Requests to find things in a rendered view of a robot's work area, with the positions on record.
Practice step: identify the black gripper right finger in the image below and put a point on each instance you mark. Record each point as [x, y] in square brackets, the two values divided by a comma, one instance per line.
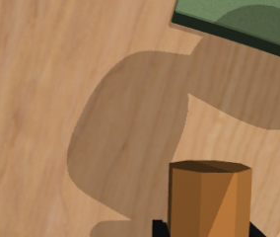
[254, 231]

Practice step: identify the orange-brown faceted cylinder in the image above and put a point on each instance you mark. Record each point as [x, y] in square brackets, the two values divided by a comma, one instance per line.
[209, 198]

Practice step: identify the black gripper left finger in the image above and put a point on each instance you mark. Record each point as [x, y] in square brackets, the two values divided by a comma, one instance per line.
[160, 228]

